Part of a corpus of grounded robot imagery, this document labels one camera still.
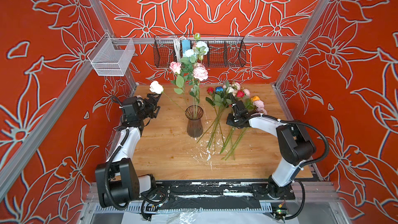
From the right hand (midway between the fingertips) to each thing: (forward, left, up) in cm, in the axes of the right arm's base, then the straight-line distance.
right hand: (226, 119), depth 96 cm
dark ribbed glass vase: (-5, +20, +15) cm, 25 cm away
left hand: (+1, +38, +21) cm, 43 cm away
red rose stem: (+17, +5, 0) cm, 18 cm away
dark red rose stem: (+16, -11, +7) cm, 20 cm away
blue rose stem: (+25, +2, +2) cm, 25 cm away
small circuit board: (-47, -18, -4) cm, 51 cm away
